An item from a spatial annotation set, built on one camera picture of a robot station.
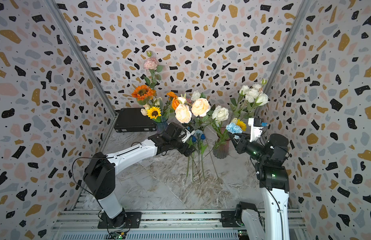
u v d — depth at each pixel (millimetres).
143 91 705
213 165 927
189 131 754
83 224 732
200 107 575
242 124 795
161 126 1090
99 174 455
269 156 469
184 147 763
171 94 900
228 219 745
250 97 731
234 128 595
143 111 816
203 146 1019
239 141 566
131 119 1190
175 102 757
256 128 546
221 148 910
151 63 828
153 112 798
